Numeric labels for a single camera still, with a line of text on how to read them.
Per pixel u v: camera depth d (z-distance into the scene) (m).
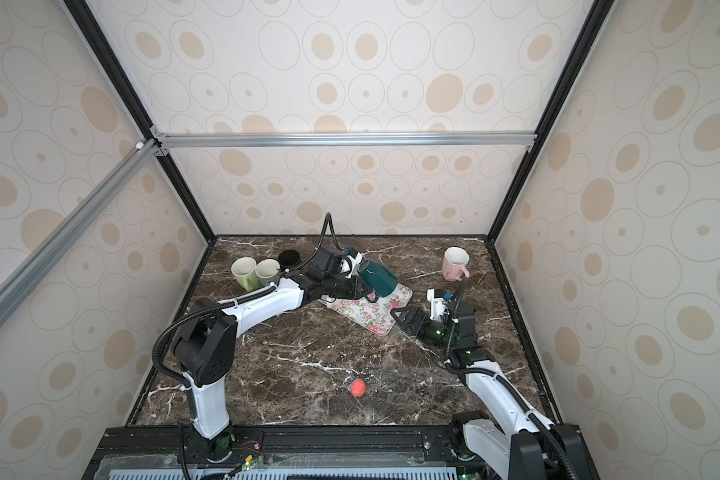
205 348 0.49
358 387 0.80
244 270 1.00
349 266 0.74
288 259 1.03
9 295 0.53
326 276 0.72
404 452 0.73
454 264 1.00
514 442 0.42
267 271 1.02
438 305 0.77
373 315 0.97
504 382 0.52
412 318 0.73
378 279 0.87
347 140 0.94
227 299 0.54
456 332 0.64
